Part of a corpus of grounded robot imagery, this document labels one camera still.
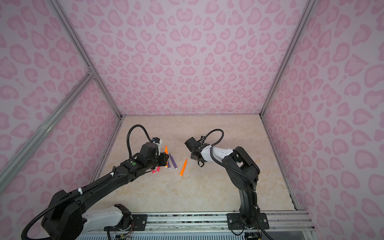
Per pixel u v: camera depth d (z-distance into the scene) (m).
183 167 0.92
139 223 0.73
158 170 0.90
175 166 0.93
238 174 0.47
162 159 0.73
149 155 0.63
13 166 0.52
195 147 0.75
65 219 0.40
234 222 0.73
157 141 0.75
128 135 0.62
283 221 0.74
